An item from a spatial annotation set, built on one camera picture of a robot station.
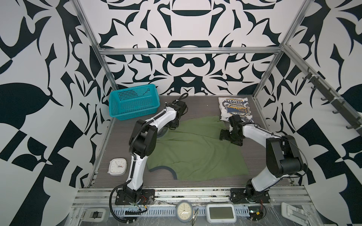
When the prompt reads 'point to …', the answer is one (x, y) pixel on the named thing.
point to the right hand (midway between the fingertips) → (227, 138)
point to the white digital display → (218, 213)
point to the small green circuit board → (256, 213)
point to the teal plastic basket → (133, 101)
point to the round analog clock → (184, 211)
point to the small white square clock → (117, 166)
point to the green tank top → (194, 151)
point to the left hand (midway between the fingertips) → (169, 122)
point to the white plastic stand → (294, 213)
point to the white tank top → (229, 107)
